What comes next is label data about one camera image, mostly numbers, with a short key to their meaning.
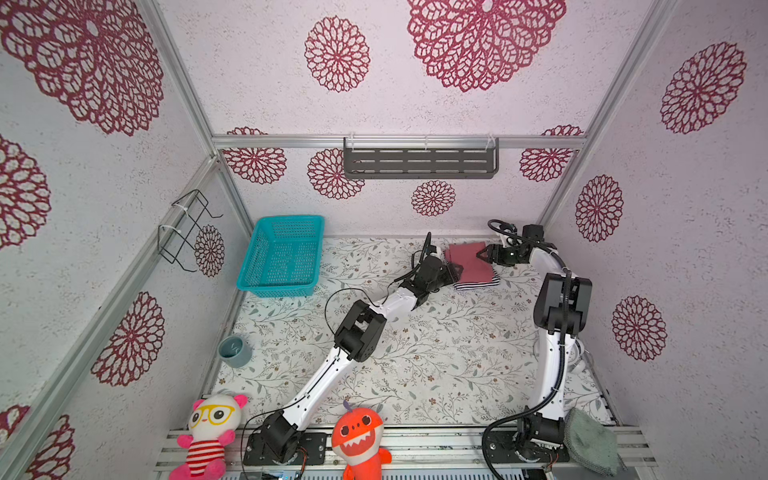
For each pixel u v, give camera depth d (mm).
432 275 883
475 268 1048
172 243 727
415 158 948
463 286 1074
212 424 714
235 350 877
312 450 742
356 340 702
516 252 945
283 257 1165
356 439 679
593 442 735
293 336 945
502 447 736
